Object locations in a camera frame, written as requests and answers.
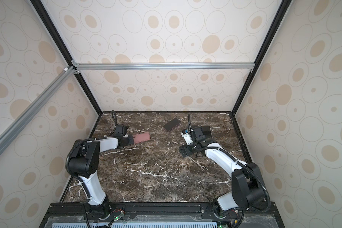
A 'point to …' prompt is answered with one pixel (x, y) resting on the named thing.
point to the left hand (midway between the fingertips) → (134, 136)
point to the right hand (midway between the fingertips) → (187, 147)
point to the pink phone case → (141, 137)
